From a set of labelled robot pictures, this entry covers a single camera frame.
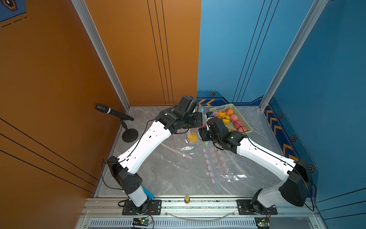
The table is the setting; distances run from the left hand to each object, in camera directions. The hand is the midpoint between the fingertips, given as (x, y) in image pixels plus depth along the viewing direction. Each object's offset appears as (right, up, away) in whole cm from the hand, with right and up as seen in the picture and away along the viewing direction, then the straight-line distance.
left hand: (203, 118), depth 72 cm
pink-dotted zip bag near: (+14, -29, +15) cm, 36 cm away
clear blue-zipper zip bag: (-4, -6, -2) cm, 7 cm away
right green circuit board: (+30, -53, -1) cm, 61 cm away
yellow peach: (-5, -10, +9) cm, 15 cm away
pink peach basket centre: (+30, -4, +33) cm, 45 cm away
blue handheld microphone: (-28, -42, +5) cm, 51 cm away
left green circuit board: (-31, -52, -1) cm, 61 cm away
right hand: (+1, -7, +9) cm, 11 cm away
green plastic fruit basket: (+27, -5, +40) cm, 48 cm away
